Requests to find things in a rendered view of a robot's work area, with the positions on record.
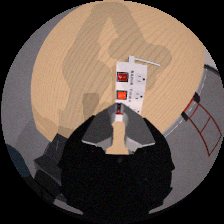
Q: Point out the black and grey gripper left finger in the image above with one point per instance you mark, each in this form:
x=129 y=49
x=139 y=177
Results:
x=96 y=131

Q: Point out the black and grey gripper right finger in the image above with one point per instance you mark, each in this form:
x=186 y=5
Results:
x=141 y=133

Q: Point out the white power strip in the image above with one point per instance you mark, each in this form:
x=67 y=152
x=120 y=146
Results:
x=131 y=82

